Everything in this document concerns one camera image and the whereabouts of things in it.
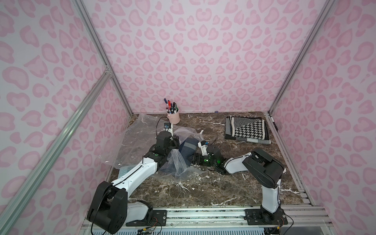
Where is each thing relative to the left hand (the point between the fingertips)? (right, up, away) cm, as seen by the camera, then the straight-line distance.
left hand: (176, 133), depth 85 cm
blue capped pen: (-10, +22, +21) cm, 32 cm away
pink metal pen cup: (-5, +9, +25) cm, 27 cm away
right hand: (+8, -16, +5) cm, 18 cm away
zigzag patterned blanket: (+48, +8, +21) cm, 53 cm away
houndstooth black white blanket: (+48, +4, +18) cm, 52 cm away
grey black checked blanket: (+35, -2, +19) cm, 40 cm away
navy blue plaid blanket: (+6, -10, +9) cm, 15 cm away
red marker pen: (-8, +19, +20) cm, 29 cm away
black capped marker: (-4, +20, +20) cm, 29 cm away
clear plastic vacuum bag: (-27, -5, +19) cm, 33 cm away
